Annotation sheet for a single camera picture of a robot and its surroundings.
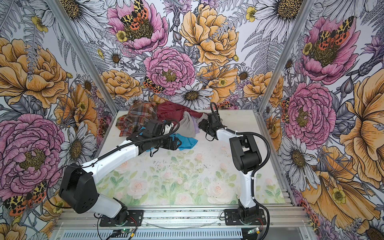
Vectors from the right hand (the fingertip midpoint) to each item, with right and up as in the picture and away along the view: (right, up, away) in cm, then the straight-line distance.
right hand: (201, 128), depth 102 cm
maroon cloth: (-20, +11, +1) cm, 23 cm away
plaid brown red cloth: (-43, +10, +5) cm, 44 cm away
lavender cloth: (-3, +1, +7) cm, 8 cm away
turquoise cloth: (-10, -9, -3) cm, 14 cm away
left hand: (-16, -9, -18) cm, 26 cm away
